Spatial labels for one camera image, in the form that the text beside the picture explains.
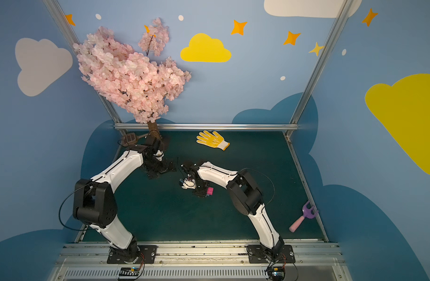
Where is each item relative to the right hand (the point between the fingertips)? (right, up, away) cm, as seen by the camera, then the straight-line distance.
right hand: (204, 189), depth 94 cm
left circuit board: (-31, -30, -21) cm, 48 cm away
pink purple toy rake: (+52, -10, -7) cm, 53 cm away
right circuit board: (+32, -31, -20) cm, 49 cm away
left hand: (-19, +11, -4) cm, 22 cm away
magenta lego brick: (+3, +1, -7) cm, 8 cm away
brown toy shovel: (-51, +29, +21) cm, 63 cm away
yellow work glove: (+5, +28, +25) cm, 38 cm away
